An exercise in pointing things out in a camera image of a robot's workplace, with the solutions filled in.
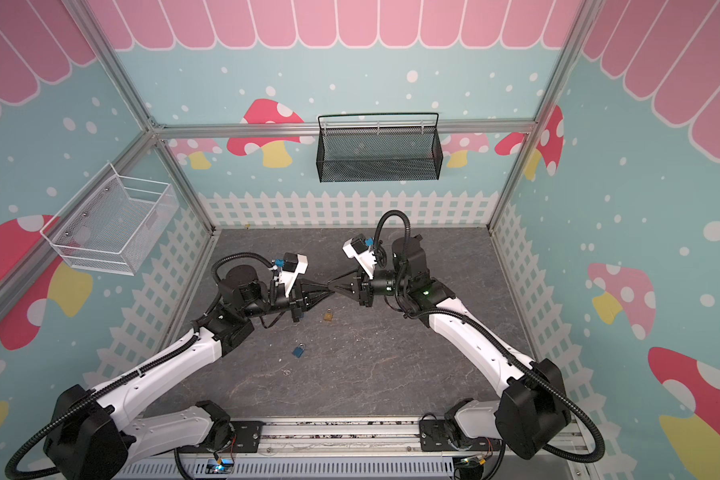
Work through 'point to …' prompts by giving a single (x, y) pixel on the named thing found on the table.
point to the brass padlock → (328, 316)
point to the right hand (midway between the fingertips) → (331, 286)
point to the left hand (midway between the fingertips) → (332, 296)
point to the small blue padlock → (298, 351)
